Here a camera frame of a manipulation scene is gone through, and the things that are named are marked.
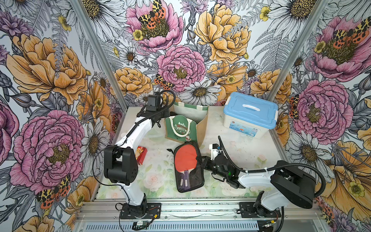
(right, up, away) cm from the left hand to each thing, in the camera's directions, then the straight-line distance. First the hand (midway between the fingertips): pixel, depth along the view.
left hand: (167, 114), depth 90 cm
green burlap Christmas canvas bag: (+13, -6, -5) cm, 16 cm away
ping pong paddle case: (+14, -31, -9) cm, 35 cm away
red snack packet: (-17, -25, +1) cm, 30 cm away
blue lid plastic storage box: (+53, -1, +4) cm, 53 cm away
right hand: (+17, -27, -7) cm, 33 cm away
